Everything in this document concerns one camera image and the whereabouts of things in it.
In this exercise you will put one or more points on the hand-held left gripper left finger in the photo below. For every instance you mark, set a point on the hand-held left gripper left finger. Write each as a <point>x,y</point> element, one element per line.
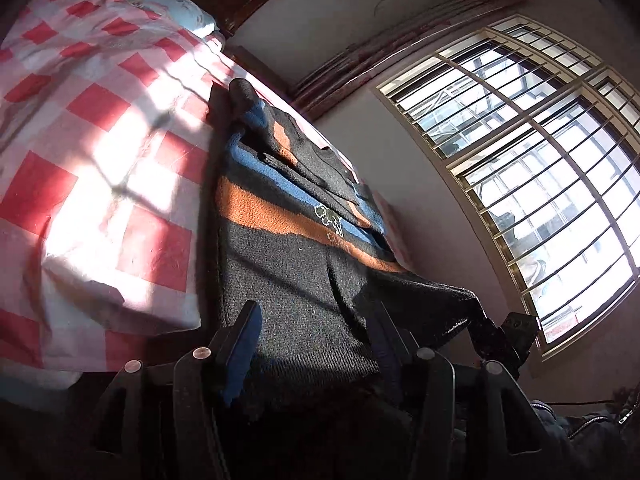
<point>240,355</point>

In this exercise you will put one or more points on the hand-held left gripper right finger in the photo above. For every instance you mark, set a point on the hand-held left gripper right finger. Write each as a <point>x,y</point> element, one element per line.
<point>392,360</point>

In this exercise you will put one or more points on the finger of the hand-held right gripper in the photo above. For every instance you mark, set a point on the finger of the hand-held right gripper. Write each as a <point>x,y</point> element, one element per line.
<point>487,337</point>
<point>522,332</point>

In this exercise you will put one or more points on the black striped knit sweater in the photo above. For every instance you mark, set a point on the black striped knit sweater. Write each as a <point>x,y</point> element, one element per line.
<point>300,270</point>

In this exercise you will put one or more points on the person's black jacket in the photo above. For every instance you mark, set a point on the person's black jacket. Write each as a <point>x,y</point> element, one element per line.
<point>590,440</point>

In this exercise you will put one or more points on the barred window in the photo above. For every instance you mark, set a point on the barred window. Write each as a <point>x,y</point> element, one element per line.
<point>550,160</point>

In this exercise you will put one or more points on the red white checkered bed sheet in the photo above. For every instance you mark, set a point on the red white checkered bed sheet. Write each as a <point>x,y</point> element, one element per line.
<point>100,135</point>

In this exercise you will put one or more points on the pink floral curtain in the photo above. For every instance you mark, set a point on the pink floral curtain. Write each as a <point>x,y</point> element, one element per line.
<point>400,45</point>

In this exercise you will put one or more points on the light blue printed pillow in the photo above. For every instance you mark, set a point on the light blue printed pillow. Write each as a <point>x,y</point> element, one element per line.
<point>170,5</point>

